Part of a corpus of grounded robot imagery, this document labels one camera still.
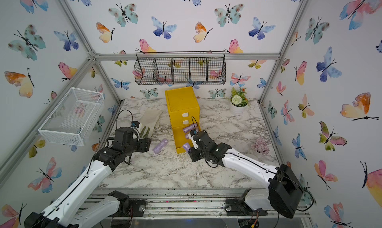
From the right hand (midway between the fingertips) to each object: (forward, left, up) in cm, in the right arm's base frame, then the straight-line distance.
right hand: (190, 150), depth 79 cm
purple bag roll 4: (+9, +20, -13) cm, 25 cm away
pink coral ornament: (+7, -39, -4) cm, 40 cm away
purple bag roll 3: (+2, +2, 0) cm, 3 cm away
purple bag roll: (+22, +2, -11) cm, 25 cm away
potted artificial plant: (+35, -29, +1) cm, 45 cm away
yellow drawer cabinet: (+20, +5, +5) cm, 22 cm away
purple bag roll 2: (+15, +4, -12) cm, 20 cm away
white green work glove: (+27, +33, -13) cm, 45 cm away
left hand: (+4, +24, +3) cm, 25 cm away
